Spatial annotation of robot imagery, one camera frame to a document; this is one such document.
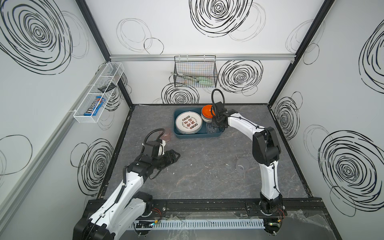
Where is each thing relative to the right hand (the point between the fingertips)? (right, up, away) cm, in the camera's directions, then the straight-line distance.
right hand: (213, 123), depth 99 cm
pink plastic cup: (-31, -8, -1) cm, 33 cm away
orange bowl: (-4, +8, +6) cm, 11 cm away
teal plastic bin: (-26, +9, +10) cm, 29 cm away
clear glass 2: (+15, -25, -12) cm, 31 cm away
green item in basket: (-6, +26, -12) cm, 29 cm away
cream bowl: (-5, +2, +4) cm, 6 cm away
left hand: (-22, -17, -20) cm, 34 cm away
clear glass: (-2, -4, +5) cm, 7 cm away
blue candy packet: (-61, +10, -27) cm, 67 cm away
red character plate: (-17, 0, +6) cm, 18 cm away
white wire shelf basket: (-65, +32, -6) cm, 73 cm away
